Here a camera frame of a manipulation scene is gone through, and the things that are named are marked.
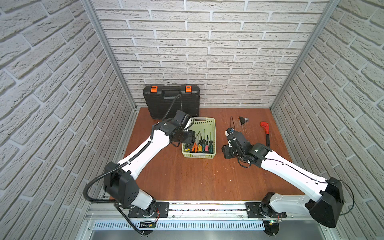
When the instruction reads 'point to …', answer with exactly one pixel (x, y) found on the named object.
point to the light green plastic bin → (199, 123)
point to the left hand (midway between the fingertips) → (194, 135)
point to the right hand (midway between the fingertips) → (227, 148)
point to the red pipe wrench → (266, 127)
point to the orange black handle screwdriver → (194, 147)
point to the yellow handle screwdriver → (200, 147)
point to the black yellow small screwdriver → (188, 149)
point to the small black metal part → (243, 120)
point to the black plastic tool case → (163, 101)
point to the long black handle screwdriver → (191, 147)
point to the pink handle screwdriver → (207, 147)
